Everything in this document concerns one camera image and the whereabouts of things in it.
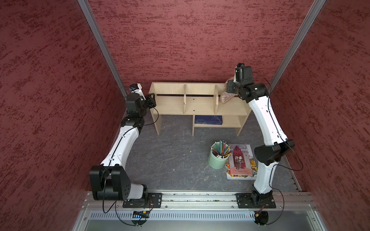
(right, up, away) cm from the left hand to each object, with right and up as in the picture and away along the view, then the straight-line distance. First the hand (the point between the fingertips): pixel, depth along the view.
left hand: (153, 97), depth 80 cm
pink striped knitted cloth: (+40, 0, -4) cm, 40 cm away
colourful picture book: (+52, -41, +6) cm, 66 cm away
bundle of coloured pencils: (+40, -31, +2) cm, 50 cm away
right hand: (+44, +6, -1) cm, 45 cm away
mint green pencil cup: (+35, -37, +1) cm, 51 cm away
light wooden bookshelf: (+28, -1, +10) cm, 30 cm away
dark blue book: (+33, -13, +12) cm, 38 cm away
